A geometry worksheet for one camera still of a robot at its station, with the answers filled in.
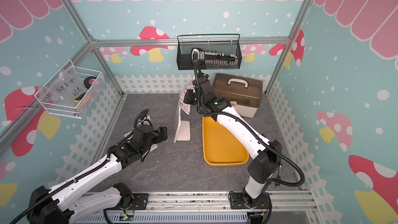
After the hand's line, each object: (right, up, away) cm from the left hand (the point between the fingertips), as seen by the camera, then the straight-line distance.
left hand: (160, 132), depth 81 cm
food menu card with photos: (+13, +13, -3) cm, 19 cm away
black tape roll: (-37, +26, -2) cm, 46 cm away
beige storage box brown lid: (+48, +21, +12) cm, 54 cm away
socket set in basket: (+29, +41, +8) cm, 51 cm away
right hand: (+14, +20, -6) cm, 25 cm away
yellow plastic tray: (+33, -12, +13) cm, 37 cm away
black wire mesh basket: (+12, +40, +7) cm, 42 cm away
